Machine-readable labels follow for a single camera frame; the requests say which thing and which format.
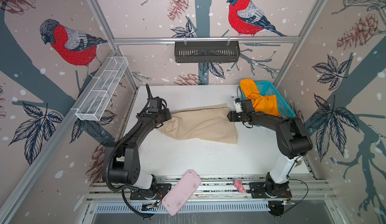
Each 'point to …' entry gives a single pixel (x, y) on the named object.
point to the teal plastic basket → (269, 88)
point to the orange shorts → (267, 104)
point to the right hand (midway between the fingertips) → (232, 116)
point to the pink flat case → (178, 196)
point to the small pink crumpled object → (238, 185)
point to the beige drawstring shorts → (209, 123)
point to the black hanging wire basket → (203, 53)
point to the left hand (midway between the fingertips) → (167, 113)
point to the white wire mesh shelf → (94, 101)
